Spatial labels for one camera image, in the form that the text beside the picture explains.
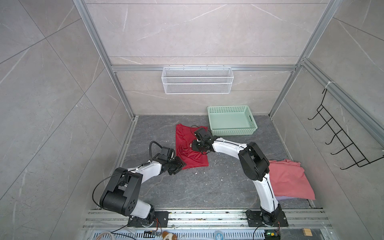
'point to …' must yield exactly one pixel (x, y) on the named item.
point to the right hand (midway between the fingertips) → (192, 145)
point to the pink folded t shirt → (288, 179)
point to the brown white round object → (167, 236)
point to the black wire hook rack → (359, 158)
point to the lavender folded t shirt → (282, 197)
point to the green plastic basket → (231, 120)
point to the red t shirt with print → (190, 158)
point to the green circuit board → (272, 234)
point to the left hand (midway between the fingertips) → (185, 162)
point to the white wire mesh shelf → (197, 80)
